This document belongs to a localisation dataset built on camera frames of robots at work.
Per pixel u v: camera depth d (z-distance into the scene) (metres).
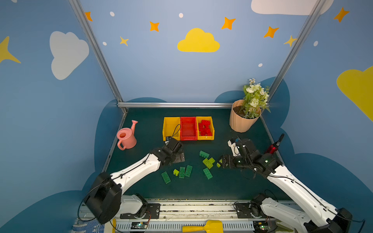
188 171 0.87
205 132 1.03
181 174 0.86
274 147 0.88
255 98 0.88
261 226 0.71
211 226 0.69
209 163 0.91
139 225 0.71
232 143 0.71
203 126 1.10
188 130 1.07
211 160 0.91
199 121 1.08
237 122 1.00
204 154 0.93
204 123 1.08
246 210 0.75
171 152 0.64
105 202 0.40
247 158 0.56
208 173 0.86
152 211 0.74
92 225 0.70
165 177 0.84
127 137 0.91
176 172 0.86
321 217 0.39
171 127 1.28
